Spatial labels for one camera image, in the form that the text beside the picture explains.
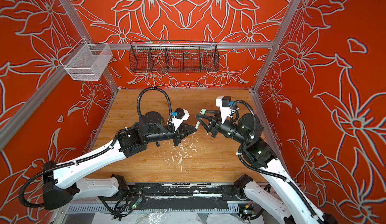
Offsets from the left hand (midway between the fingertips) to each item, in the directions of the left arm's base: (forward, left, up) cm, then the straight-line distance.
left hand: (195, 126), depth 60 cm
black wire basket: (+56, +17, -4) cm, 59 cm away
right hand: (+1, -1, +7) cm, 7 cm away
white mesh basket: (+44, +70, -1) cm, 83 cm away
